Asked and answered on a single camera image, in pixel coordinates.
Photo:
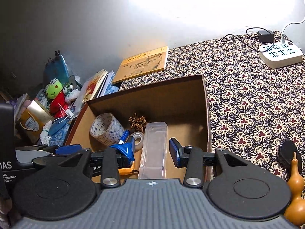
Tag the black power adapter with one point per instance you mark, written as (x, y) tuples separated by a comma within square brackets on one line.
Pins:
[(266, 36)]

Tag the blue white marker pen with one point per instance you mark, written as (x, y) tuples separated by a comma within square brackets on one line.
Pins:
[(124, 137)]

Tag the yellow book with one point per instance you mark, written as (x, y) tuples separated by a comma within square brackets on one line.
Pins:
[(141, 64)]

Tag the small clear tape roll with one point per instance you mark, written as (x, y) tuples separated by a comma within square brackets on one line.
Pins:
[(138, 138)]

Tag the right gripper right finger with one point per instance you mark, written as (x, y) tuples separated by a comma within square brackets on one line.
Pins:
[(193, 159)]

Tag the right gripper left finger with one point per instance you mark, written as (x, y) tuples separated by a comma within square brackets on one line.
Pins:
[(116, 157)]

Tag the brown gourd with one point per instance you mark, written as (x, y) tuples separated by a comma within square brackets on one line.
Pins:
[(295, 211)]

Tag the pine cone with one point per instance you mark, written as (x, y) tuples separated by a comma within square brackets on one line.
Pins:
[(137, 123)]

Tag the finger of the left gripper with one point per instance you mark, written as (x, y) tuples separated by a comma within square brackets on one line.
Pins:
[(55, 149)]

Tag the brown cardboard shoe box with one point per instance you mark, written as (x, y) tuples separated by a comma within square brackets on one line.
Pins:
[(181, 103)]

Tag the stack of books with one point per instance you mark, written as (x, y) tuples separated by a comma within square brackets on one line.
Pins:
[(97, 86)]

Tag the large printed tape roll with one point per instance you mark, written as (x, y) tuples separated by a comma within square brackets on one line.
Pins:
[(106, 129)]

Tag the gold box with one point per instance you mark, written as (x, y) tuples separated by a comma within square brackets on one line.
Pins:
[(33, 119)]

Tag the white power strip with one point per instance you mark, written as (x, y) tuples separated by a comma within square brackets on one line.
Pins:
[(280, 55)]

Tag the green frog plush toy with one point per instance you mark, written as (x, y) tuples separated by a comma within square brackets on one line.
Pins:
[(54, 92)]

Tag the clear plastic case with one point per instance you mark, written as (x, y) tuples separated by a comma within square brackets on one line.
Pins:
[(154, 151)]

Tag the floral patterned tablecloth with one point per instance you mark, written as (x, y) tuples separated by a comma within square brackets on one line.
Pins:
[(252, 108)]

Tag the blue bag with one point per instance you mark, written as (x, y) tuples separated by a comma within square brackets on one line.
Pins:
[(56, 68)]

